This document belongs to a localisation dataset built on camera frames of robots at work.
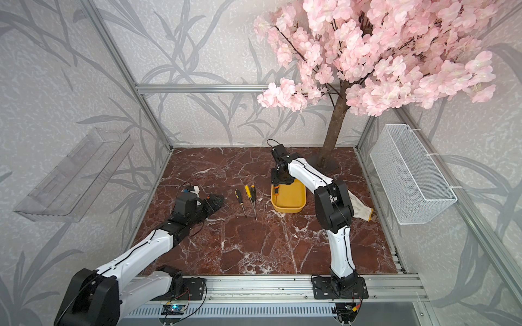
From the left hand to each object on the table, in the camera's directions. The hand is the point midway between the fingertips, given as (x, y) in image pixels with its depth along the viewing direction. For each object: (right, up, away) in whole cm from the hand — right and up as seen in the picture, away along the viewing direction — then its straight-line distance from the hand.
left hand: (219, 201), depth 86 cm
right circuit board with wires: (+50, -38, -12) cm, 64 cm away
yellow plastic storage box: (+32, -1, +10) cm, 34 cm away
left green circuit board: (-12, -35, -15) cm, 40 cm away
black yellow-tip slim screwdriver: (+13, 0, +13) cm, 19 cm away
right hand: (+24, +9, +12) cm, 28 cm away
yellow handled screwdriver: (+10, +2, +14) cm, 17 cm away
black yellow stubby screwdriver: (+6, 0, +12) cm, 14 cm away
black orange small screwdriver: (+24, +4, +15) cm, 29 cm away
